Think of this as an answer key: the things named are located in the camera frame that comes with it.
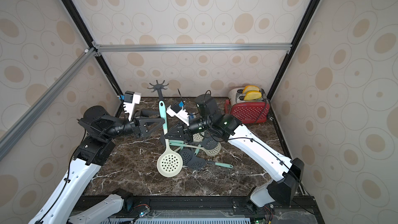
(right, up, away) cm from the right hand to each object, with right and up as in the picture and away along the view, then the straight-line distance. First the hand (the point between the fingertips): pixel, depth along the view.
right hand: (165, 142), depth 56 cm
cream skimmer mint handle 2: (+19, -12, +34) cm, 41 cm away
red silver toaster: (+42, +11, +38) cm, 58 cm away
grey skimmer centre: (+17, -8, +38) cm, 42 cm away
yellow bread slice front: (+44, +22, +38) cm, 62 cm away
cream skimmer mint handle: (0, -8, +6) cm, 11 cm away
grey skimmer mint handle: (+11, -17, +28) cm, 35 cm away
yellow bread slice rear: (+44, +26, +41) cm, 66 cm away
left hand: (+1, +8, -4) cm, 9 cm away
